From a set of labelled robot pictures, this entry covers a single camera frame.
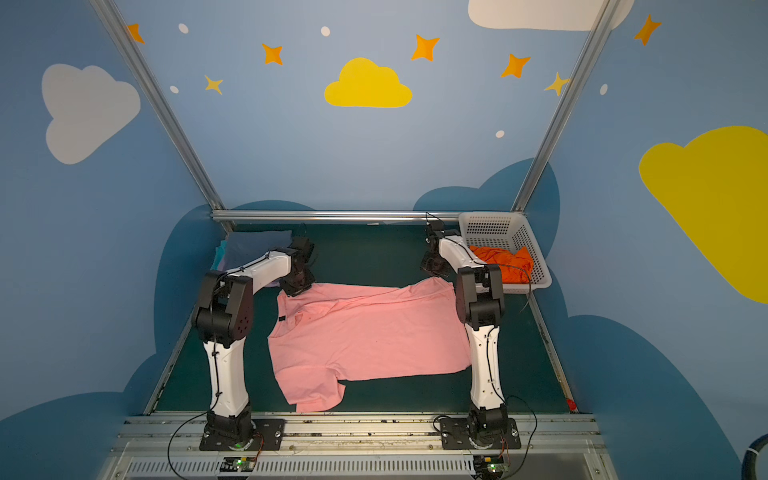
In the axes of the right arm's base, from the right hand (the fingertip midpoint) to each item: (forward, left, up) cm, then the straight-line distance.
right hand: (434, 269), depth 107 cm
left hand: (-10, +44, 0) cm, 45 cm away
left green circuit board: (-61, +50, -1) cm, 79 cm away
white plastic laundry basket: (+20, -30, 0) cm, 36 cm away
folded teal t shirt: (+2, +80, +2) cm, 80 cm away
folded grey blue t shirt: (0, +67, +9) cm, 68 cm away
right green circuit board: (-58, -11, -2) cm, 59 cm away
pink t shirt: (-25, +32, -2) cm, 41 cm away
